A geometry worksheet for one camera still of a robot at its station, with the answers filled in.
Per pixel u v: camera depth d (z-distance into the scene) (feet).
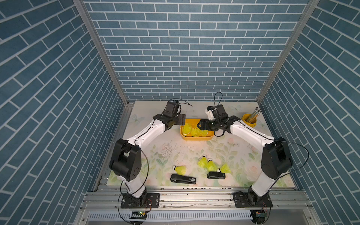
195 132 3.16
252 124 3.15
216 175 2.75
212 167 2.82
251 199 2.15
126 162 1.50
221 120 2.23
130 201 2.22
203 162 2.86
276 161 1.52
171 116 2.23
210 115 2.60
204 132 3.16
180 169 2.76
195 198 2.47
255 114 3.07
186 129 3.16
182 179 2.53
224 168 2.66
